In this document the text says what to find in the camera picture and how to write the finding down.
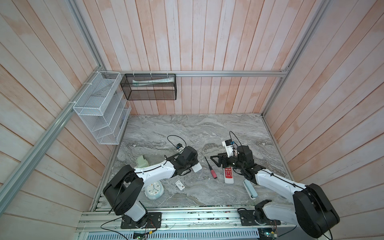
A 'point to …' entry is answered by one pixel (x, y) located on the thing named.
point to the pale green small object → (141, 162)
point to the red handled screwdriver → (214, 174)
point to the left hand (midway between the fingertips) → (195, 161)
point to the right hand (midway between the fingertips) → (214, 156)
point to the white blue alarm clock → (154, 190)
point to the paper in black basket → (135, 83)
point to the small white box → (180, 185)
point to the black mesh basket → (149, 86)
